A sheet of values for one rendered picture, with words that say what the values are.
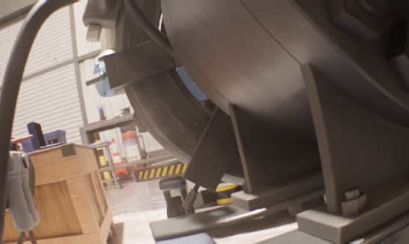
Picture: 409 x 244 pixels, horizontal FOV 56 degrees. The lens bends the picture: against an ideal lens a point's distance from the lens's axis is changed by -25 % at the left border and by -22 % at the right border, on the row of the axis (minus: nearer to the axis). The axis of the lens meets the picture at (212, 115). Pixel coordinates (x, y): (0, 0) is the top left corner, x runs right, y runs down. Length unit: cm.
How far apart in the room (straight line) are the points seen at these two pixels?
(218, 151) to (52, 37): 919
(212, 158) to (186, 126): 9
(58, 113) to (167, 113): 877
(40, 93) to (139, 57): 896
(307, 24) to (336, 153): 13
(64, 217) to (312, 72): 143
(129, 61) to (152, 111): 13
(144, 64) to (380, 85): 75
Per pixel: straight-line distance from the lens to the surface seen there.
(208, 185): 105
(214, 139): 105
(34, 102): 1003
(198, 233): 68
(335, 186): 42
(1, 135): 51
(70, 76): 980
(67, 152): 170
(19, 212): 123
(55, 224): 176
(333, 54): 37
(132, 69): 105
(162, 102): 107
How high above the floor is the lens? 38
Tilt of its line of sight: 2 degrees up
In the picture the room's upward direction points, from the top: 14 degrees counter-clockwise
